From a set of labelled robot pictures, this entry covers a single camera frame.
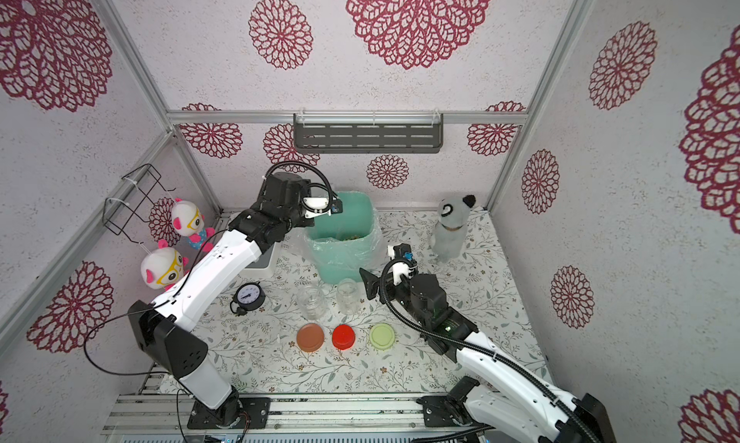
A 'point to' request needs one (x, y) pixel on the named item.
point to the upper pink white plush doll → (187, 220)
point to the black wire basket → (130, 199)
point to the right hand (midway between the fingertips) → (376, 262)
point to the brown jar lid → (309, 337)
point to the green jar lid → (382, 336)
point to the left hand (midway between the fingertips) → (299, 190)
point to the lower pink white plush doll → (163, 267)
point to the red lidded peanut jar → (347, 296)
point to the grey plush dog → (450, 229)
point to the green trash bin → (344, 244)
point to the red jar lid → (343, 336)
